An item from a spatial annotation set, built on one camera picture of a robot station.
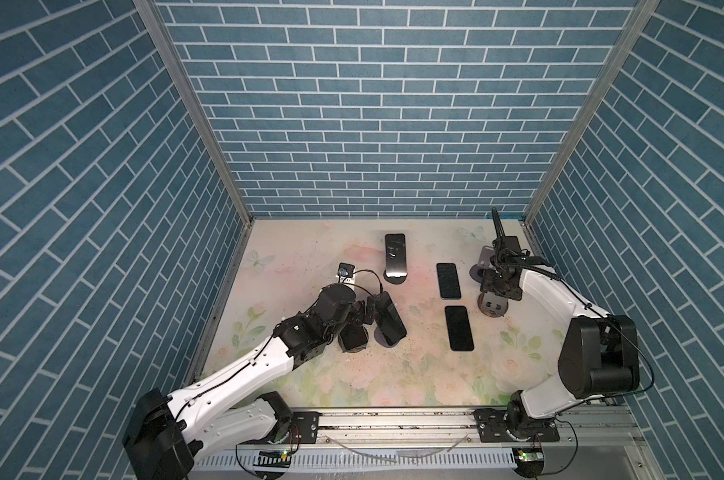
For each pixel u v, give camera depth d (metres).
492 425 0.74
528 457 0.74
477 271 1.02
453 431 0.74
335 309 0.55
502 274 0.67
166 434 0.38
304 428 0.73
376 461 0.77
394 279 1.00
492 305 0.89
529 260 0.65
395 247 0.99
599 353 0.45
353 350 0.85
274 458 0.72
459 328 0.96
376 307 0.69
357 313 0.68
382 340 0.83
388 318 0.87
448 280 1.04
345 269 0.67
